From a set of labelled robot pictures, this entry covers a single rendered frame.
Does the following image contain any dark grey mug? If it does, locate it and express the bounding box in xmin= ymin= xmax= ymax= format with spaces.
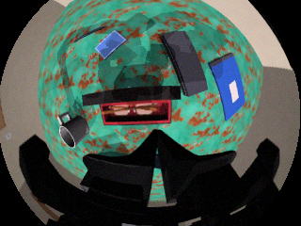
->
xmin=57 ymin=111 xmax=89 ymax=148

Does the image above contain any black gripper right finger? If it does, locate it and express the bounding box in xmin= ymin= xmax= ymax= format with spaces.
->
xmin=157 ymin=129 xmax=237 ymax=203

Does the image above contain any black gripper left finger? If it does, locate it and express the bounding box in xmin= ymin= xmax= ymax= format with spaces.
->
xmin=83 ymin=129 xmax=158 ymax=204

